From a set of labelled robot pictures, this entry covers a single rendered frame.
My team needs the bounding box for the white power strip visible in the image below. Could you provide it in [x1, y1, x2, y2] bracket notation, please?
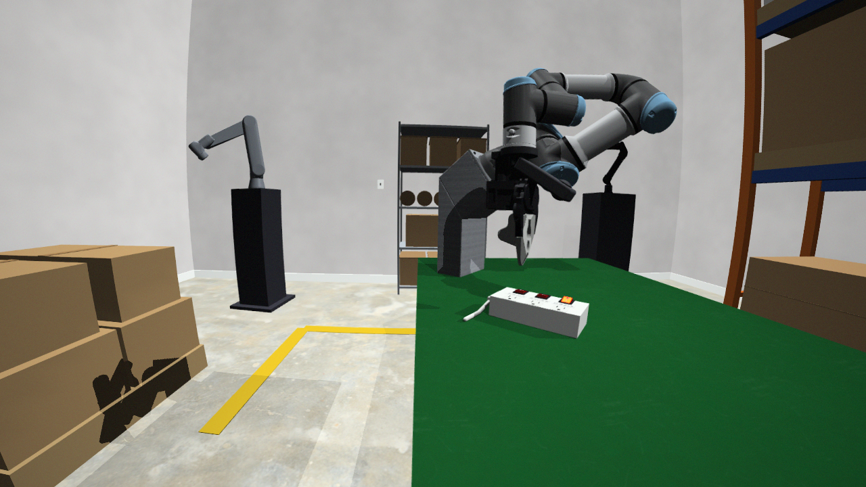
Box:
[463, 287, 589, 338]

